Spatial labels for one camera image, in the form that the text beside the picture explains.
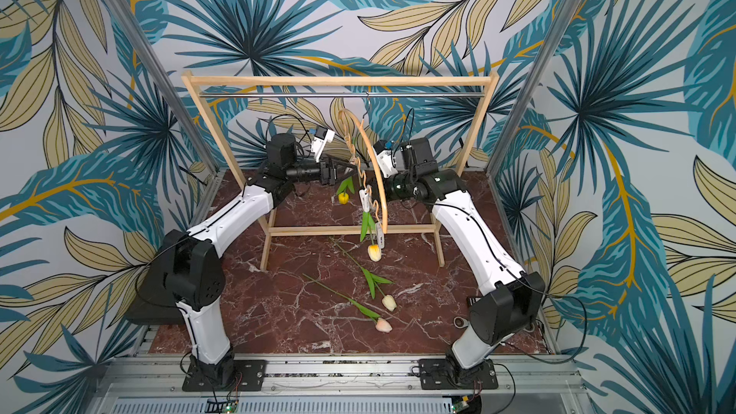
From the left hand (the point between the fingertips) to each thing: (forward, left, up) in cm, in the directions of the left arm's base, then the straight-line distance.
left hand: (354, 169), depth 77 cm
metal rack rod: (+35, +6, +1) cm, 35 cm away
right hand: (-6, -2, -1) cm, 7 cm away
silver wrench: (-30, -32, -30) cm, 54 cm away
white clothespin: (-11, -3, +1) cm, 12 cm away
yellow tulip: (+6, +4, -19) cm, 20 cm away
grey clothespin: (-21, -7, +2) cm, 22 cm away
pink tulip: (-32, -9, -30) cm, 44 cm away
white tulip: (-25, -10, -29) cm, 40 cm away
